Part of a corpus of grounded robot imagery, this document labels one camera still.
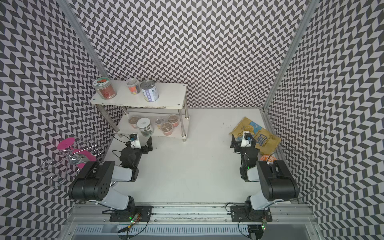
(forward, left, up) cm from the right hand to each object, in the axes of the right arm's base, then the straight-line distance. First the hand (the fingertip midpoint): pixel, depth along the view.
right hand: (240, 136), depth 89 cm
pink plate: (-14, +87, +17) cm, 89 cm away
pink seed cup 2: (+5, +45, +3) cm, 45 cm away
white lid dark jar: (+6, +58, +5) cm, 59 cm away
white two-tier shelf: (+15, +47, +2) cm, 50 cm away
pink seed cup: (+12, +68, +2) cm, 69 cm away
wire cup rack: (-22, +84, +13) cm, 87 cm away
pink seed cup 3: (+14, +42, +1) cm, 44 cm away
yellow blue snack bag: (+4, -20, -11) cm, 23 cm away
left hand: (0, +59, -1) cm, 59 cm away
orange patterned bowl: (-11, -16, -6) cm, 20 cm away
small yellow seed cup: (+11, +51, +1) cm, 52 cm away
